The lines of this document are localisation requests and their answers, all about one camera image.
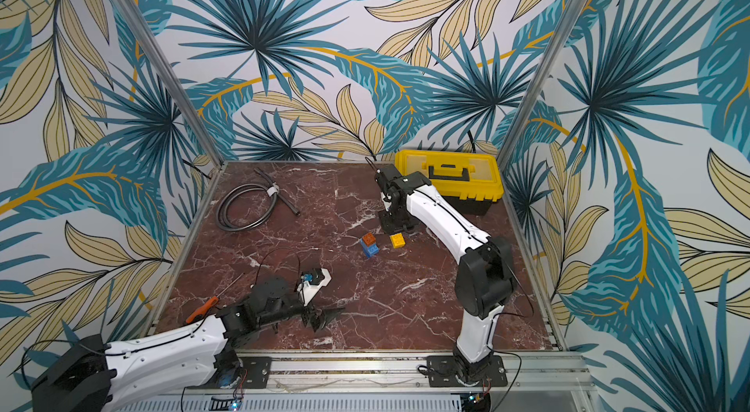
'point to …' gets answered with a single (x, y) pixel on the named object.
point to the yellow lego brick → (397, 240)
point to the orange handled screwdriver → (204, 309)
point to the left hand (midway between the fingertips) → (334, 298)
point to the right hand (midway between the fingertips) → (394, 228)
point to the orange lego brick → (369, 238)
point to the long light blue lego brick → (369, 251)
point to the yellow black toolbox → (469, 182)
